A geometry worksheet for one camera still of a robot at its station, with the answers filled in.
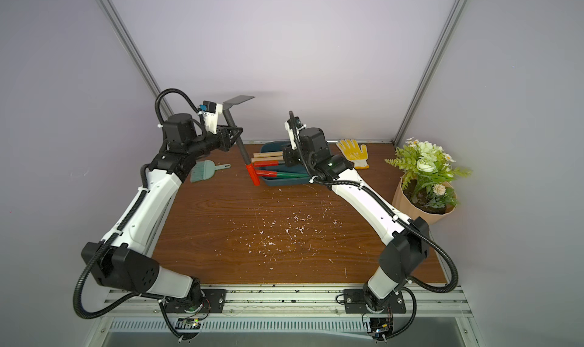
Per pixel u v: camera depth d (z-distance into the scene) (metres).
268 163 1.02
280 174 1.00
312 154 0.55
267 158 1.00
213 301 0.74
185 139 0.56
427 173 0.72
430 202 0.81
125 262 0.40
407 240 0.41
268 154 1.04
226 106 0.65
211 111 0.62
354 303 0.73
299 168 1.14
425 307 0.72
